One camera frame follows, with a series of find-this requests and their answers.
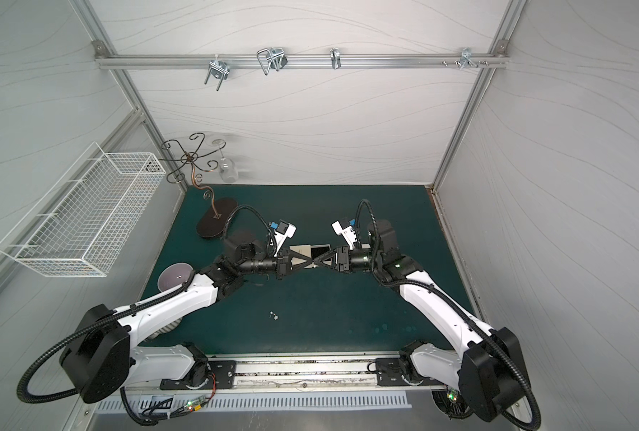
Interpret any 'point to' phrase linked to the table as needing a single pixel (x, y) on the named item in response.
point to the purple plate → (173, 275)
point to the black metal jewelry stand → (224, 208)
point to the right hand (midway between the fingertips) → (317, 262)
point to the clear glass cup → (227, 168)
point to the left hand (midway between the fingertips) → (311, 264)
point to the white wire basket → (83, 222)
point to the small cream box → (311, 250)
